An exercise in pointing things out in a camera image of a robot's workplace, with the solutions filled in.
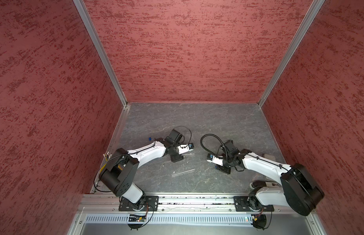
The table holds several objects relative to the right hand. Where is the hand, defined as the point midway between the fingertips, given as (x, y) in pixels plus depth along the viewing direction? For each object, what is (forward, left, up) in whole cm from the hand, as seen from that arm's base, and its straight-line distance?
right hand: (219, 167), depth 87 cm
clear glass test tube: (+9, +17, +1) cm, 19 cm away
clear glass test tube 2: (-3, +25, +1) cm, 26 cm away
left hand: (+7, +25, +3) cm, 26 cm away
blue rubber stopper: (+21, +46, 0) cm, 50 cm away
